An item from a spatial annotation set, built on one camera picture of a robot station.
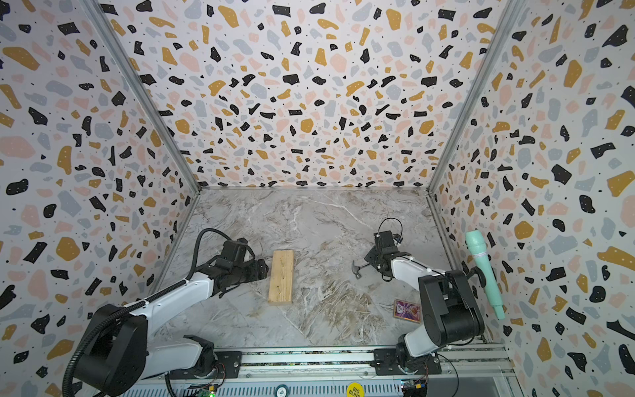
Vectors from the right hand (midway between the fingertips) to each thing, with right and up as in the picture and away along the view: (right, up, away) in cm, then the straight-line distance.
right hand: (378, 256), depth 96 cm
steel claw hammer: (-9, -5, -1) cm, 10 cm away
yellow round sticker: (-11, -33, -26) cm, 43 cm away
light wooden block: (-36, -8, -10) cm, 38 cm away
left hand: (-42, -3, -7) cm, 42 cm away
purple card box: (+9, -16, -12) cm, 22 cm away
